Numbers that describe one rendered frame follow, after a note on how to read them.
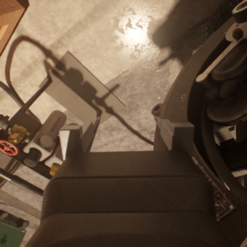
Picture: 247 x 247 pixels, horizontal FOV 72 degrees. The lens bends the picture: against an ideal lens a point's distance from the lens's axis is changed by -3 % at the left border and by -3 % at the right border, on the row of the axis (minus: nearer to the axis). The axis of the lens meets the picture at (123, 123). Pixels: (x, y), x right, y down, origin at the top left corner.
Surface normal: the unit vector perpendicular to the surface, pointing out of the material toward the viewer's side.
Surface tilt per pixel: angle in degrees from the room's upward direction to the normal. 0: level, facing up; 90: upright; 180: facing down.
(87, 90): 0
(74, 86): 0
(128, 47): 0
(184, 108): 90
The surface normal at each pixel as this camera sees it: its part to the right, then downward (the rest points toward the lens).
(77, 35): -0.11, 0.64
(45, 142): 0.73, -0.47
